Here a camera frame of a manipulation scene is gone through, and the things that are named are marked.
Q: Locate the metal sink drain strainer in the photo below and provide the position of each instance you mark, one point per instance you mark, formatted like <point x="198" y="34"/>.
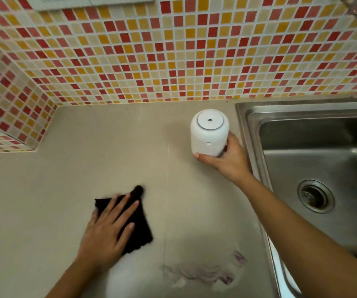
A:
<point x="316" y="196"/>

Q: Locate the black cloth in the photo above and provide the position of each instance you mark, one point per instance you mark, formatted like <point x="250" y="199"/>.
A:
<point x="138" y="226"/>

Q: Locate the person's left hand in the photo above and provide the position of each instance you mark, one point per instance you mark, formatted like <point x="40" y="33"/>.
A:
<point x="104" y="238"/>

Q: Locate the white blender base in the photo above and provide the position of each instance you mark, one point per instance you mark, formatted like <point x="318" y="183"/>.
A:
<point x="209" y="136"/>

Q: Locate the person's right hand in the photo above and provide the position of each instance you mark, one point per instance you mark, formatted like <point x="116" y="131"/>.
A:
<point x="231" y="164"/>

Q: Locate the stainless steel double sink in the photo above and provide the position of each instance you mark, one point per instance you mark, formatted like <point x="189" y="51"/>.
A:
<point x="321" y="152"/>

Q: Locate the person's right forearm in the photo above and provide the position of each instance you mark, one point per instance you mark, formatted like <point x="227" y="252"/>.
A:
<point x="312" y="248"/>

